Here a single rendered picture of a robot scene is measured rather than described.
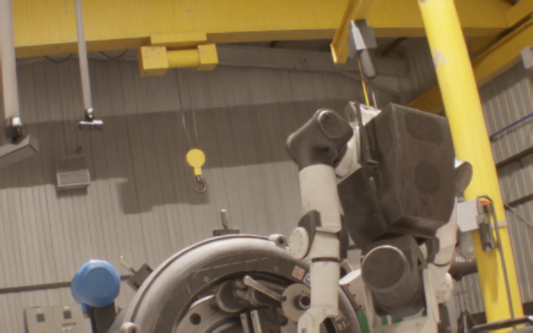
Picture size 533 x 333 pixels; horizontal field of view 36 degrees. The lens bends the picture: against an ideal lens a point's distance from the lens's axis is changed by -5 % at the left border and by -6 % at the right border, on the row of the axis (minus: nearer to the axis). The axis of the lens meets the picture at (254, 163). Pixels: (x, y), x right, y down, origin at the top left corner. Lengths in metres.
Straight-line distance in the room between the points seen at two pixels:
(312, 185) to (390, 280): 0.32
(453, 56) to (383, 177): 4.09
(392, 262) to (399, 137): 0.33
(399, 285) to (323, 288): 0.19
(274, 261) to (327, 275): 0.44
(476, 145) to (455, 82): 0.48
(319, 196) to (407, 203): 0.22
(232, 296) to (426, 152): 0.70
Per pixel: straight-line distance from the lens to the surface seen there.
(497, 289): 5.91
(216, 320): 2.48
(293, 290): 2.44
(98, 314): 3.05
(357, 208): 2.17
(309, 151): 2.12
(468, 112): 6.06
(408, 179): 2.09
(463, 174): 2.38
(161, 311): 2.29
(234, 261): 2.39
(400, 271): 1.96
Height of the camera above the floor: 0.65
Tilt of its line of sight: 12 degrees up
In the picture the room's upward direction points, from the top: 10 degrees counter-clockwise
